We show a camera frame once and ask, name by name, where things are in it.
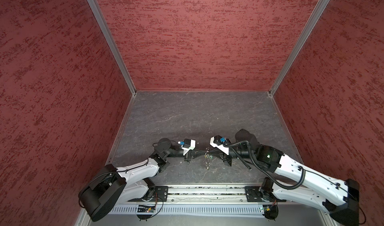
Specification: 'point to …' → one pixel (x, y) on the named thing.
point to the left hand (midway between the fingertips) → (206, 153)
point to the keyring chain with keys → (208, 156)
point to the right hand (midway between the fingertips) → (210, 155)
